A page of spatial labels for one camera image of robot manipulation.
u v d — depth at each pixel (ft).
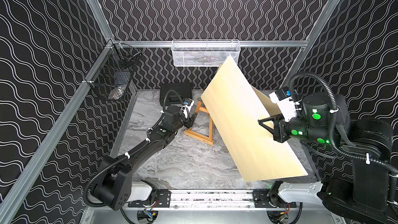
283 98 1.35
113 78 3.21
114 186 1.36
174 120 2.05
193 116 2.49
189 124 2.46
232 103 2.22
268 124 1.60
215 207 2.42
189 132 3.02
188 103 2.31
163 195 2.50
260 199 2.42
